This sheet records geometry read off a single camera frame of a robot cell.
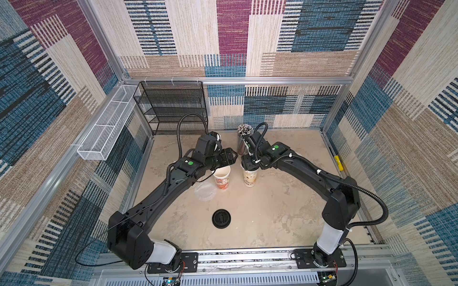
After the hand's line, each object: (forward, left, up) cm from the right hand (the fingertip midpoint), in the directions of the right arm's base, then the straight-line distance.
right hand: (253, 166), depth 87 cm
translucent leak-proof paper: (-6, +24, -14) cm, 29 cm away
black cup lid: (-21, +15, -11) cm, 28 cm away
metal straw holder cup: (+20, +4, +5) cm, 21 cm away
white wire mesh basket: (-2, +61, +21) cm, 65 cm away
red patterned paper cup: (-6, +15, +2) cm, 16 cm away
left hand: (-2, +9, +11) cm, 15 cm away
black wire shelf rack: (+40, +45, +6) cm, 60 cm away
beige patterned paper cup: (-4, +2, -4) cm, 5 cm away
